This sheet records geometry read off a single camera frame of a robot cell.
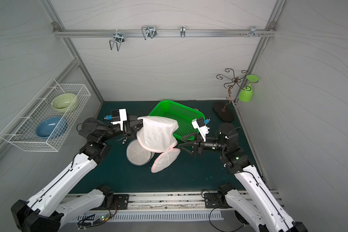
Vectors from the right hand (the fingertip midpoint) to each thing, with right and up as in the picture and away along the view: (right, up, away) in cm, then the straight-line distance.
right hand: (180, 142), depth 60 cm
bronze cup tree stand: (+35, +15, +52) cm, 64 cm away
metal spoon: (-37, -7, +36) cm, 52 cm away
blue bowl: (-59, +6, +5) cm, 60 cm away
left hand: (-12, +10, -6) cm, 17 cm away
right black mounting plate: (+19, -33, +13) cm, 40 cm away
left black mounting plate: (-30, -33, +13) cm, 46 cm away
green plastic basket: (+4, +10, +48) cm, 49 cm away
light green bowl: (-61, +18, +13) cm, 65 cm away
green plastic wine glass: (+45, +26, +35) cm, 62 cm away
